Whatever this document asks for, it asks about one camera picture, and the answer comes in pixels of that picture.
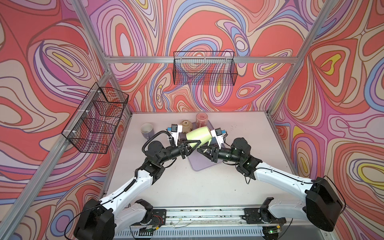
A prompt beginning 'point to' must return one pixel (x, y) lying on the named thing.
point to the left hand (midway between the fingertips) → (200, 144)
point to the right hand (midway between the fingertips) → (199, 153)
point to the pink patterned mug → (201, 119)
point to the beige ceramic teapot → (187, 126)
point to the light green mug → (203, 134)
